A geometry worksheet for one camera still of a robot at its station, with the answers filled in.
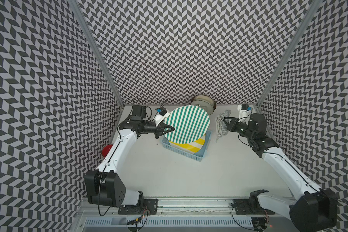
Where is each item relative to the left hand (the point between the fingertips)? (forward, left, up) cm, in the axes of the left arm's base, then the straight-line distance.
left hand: (172, 129), depth 74 cm
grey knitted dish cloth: (+1, -26, 0) cm, 26 cm away
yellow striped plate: (+1, -12, -23) cm, 26 cm away
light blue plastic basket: (-7, -16, -19) cm, 25 cm away
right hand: (+5, -27, 0) cm, 28 cm away
